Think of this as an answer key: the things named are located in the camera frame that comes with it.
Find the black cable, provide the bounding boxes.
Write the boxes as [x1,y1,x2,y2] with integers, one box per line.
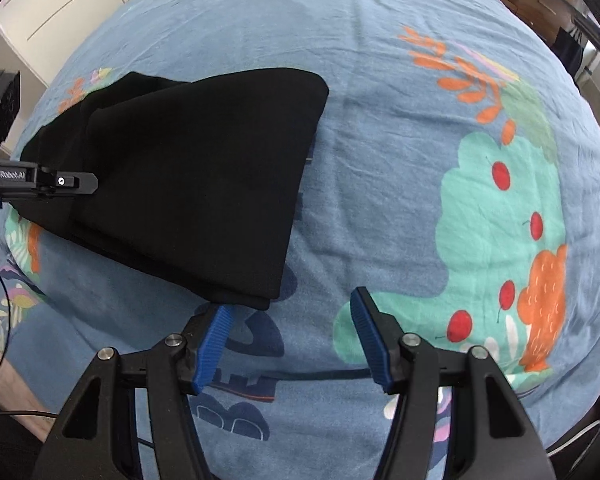
[0,255,61,418]

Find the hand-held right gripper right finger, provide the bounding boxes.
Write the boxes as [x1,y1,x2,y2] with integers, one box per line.
[349,286,557,480]

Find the black bag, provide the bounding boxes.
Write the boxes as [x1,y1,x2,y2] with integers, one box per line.
[550,25,588,78]

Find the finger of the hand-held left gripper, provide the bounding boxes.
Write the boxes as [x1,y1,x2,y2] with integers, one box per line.
[37,165,99,202]

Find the blue printed bedsheet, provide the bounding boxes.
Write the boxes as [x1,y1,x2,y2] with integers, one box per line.
[0,0,600,480]

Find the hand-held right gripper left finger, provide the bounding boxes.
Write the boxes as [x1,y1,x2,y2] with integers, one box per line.
[39,304,233,480]

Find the white wardrobe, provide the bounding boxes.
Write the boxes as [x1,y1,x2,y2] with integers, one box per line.
[0,0,176,86]

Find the black pants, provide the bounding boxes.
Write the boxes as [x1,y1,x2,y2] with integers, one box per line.
[19,67,330,311]

